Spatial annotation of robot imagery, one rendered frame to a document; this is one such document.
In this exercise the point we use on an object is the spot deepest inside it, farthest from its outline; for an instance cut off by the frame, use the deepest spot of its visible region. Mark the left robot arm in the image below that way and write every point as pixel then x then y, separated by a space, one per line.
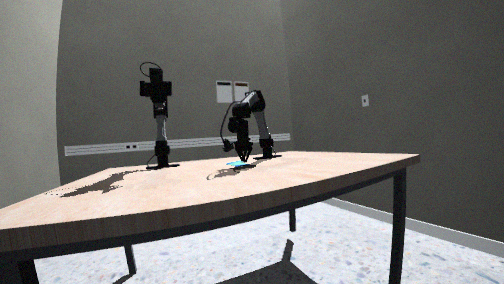
pixel 244 109

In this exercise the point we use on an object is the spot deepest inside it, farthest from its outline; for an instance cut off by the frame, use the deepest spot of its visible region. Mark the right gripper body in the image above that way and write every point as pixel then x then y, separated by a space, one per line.
pixel 151 90

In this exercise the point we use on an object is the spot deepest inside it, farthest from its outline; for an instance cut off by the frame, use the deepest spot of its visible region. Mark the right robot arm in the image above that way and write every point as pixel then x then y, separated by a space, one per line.
pixel 160 115

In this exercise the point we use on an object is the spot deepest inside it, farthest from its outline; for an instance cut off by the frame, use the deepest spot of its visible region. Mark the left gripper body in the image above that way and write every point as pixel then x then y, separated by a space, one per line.
pixel 242 141

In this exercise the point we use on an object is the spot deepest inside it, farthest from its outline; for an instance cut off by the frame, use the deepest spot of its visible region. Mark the mint green sock with blue toe and heel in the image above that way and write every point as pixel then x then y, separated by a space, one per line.
pixel 237 163

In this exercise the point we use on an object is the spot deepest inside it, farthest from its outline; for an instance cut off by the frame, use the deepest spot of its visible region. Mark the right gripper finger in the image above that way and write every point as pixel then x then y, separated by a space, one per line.
pixel 142 88
pixel 169 88

